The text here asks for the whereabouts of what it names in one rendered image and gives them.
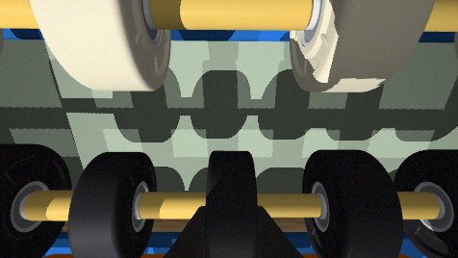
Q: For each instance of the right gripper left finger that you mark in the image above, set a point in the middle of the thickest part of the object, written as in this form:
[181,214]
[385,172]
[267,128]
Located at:
[191,241]

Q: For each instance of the light brown wooden block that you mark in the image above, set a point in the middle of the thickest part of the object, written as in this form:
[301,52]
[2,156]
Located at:
[177,225]

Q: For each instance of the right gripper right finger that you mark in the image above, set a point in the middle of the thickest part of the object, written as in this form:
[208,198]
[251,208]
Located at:
[272,242]

